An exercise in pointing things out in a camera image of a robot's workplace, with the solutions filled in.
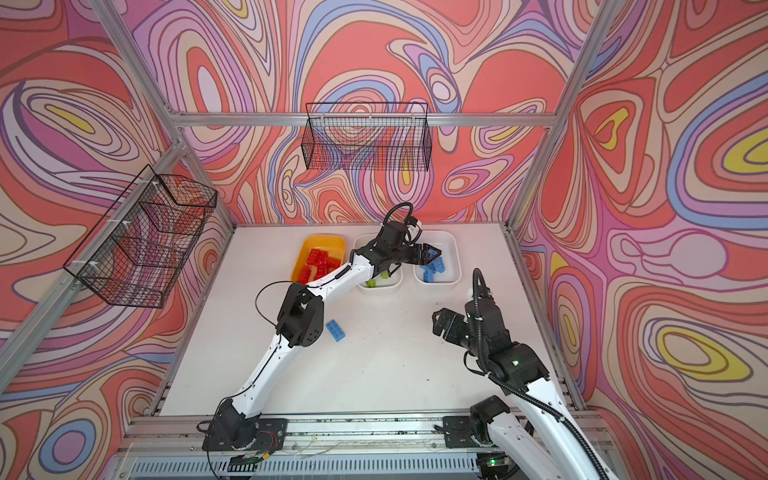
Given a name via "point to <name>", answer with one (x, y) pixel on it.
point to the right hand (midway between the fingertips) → (449, 327)
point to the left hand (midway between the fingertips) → (434, 249)
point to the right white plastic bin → (447, 243)
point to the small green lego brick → (371, 283)
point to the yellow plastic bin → (334, 246)
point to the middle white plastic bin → (394, 280)
